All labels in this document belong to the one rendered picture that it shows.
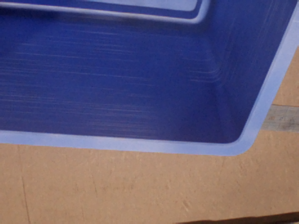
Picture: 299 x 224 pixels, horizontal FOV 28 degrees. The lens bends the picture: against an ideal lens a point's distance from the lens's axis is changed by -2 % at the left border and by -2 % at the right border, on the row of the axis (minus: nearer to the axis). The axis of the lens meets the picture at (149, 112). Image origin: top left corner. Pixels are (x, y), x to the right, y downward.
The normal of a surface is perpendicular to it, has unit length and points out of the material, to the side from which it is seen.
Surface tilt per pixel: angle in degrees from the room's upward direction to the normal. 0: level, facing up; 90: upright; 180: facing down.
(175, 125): 90
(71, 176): 0
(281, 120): 0
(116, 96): 90
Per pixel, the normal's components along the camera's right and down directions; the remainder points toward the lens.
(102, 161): 0.11, 0.71
